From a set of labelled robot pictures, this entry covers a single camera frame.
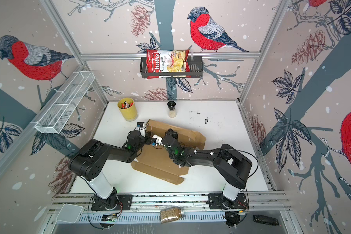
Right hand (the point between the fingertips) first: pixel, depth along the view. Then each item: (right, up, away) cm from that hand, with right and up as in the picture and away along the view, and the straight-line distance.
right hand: (170, 130), depth 85 cm
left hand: (-14, -2, +10) cm, 17 cm away
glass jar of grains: (+2, -37, -18) cm, 41 cm away
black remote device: (+46, -40, -18) cm, 63 cm away
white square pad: (-49, -39, -14) cm, 64 cm away
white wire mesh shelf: (-57, +7, -13) cm, 59 cm away
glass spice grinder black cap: (0, +16, +19) cm, 24 cm away
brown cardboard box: (-10, -19, +4) cm, 22 cm away
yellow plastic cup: (-32, +15, +19) cm, 40 cm away
